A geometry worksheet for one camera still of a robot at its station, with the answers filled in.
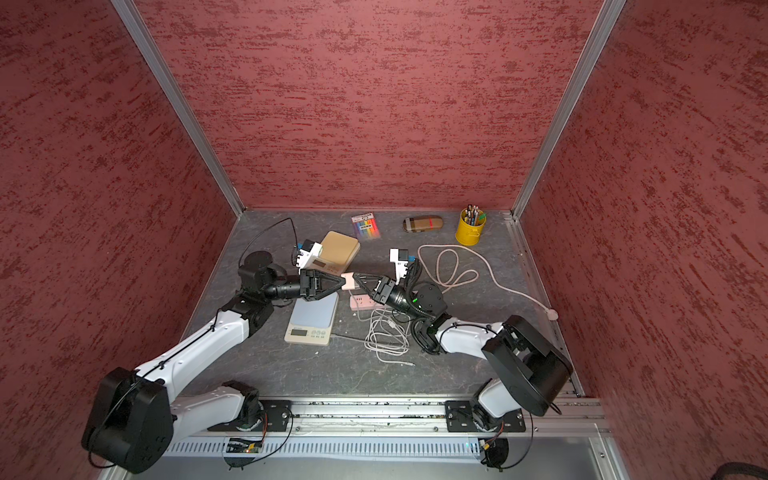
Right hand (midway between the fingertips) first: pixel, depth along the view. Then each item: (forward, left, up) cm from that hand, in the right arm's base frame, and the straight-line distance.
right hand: (352, 283), depth 71 cm
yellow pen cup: (+31, -38, -15) cm, 51 cm away
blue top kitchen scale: (+1, +15, -22) cm, 27 cm away
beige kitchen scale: (+26, +10, -23) cm, 36 cm away
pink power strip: (+6, -1, -22) cm, 23 cm away
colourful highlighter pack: (+39, +1, -23) cm, 46 cm away
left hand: (-2, +2, 0) cm, 3 cm away
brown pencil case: (+40, -20, -22) cm, 50 cm away
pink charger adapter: (-1, 0, +2) cm, 2 cm away
